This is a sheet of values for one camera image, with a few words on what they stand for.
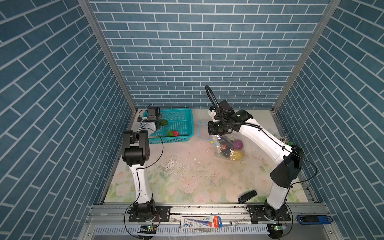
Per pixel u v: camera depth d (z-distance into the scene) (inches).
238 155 35.7
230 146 35.7
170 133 37.9
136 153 23.1
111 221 29.0
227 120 23.1
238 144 36.9
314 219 27.4
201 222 27.9
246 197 29.9
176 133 39.8
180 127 43.9
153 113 33.2
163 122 42.8
